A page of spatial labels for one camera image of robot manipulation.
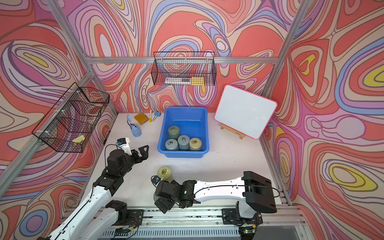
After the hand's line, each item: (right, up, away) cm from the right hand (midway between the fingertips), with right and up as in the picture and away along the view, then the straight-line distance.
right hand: (166, 200), depth 73 cm
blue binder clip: (-16, +46, +47) cm, 68 cm away
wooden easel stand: (+46, +31, +29) cm, 62 cm away
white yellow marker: (-20, +42, +42) cm, 63 cm away
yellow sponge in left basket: (-42, +30, -1) cm, 52 cm away
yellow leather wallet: (-27, +43, +43) cm, 66 cm away
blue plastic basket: (+13, +40, +42) cm, 60 cm away
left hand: (-14, +25, +7) cm, 29 cm away
